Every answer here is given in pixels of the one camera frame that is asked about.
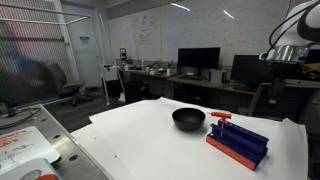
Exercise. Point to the black monitor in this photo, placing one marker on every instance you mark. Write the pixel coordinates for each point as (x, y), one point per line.
(199, 57)
(250, 70)

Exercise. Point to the white red round device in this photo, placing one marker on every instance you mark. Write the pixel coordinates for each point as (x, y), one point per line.
(37, 169)

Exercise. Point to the white cart by door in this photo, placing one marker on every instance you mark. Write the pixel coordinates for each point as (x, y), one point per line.
(110, 72)

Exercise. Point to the right black monitor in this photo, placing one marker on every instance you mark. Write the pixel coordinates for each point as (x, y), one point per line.
(250, 70)

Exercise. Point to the orange T-handle wrench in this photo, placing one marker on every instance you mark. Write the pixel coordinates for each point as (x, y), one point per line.
(223, 117)

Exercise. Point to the wooden office desk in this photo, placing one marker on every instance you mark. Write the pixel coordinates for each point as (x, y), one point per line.
(199, 92)

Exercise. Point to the white paper sheet with writing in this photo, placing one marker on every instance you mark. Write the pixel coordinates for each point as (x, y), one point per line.
(20, 146)

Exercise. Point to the grey office chair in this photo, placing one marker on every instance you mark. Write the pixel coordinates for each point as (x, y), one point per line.
(75, 88)

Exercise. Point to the black bowl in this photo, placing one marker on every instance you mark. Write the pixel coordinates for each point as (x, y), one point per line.
(188, 119)

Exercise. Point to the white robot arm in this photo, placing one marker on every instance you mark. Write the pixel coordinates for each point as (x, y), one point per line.
(291, 41)

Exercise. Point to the blue orange tool holder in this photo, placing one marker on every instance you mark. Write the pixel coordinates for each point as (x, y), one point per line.
(245, 146)

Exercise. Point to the left black monitor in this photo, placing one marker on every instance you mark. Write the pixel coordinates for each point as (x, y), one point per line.
(199, 57)

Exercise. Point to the dark chair at right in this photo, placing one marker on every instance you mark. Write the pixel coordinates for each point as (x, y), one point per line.
(277, 101)

